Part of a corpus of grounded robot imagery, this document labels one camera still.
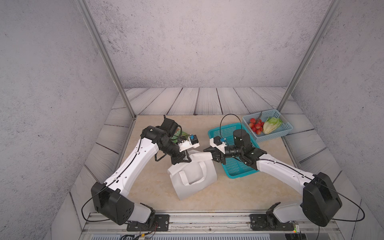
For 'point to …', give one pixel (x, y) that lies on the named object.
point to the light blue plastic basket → (284, 129)
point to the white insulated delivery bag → (190, 177)
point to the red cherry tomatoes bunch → (256, 125)
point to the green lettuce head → (271, 124)
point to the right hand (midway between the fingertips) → (206, 153)
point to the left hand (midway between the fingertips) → (190, 159)
